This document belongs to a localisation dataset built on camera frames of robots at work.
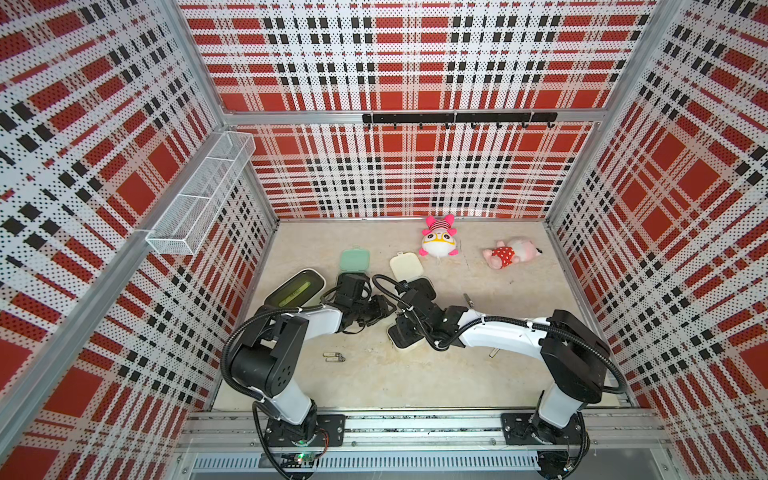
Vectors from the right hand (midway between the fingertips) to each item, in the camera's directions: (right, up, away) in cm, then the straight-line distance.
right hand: (405, 318), depth 86 cm
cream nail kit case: (+1, +14, +19) cm, 24 cm away
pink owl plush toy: (+12, +24, +19) cm, 33 cm away
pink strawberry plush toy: (+39, +19, +17) cm, 47 cm away
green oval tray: (-34, +7, +7) cm, 35 cm away
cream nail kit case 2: (-1, -2, -11) cm, 11 cm away
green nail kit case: (-19, +16, +25) cm, 35 cm away
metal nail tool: (+22, +3, +10) cm, 24 cm away
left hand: (-3, +1, +6) cm, 7 cm away
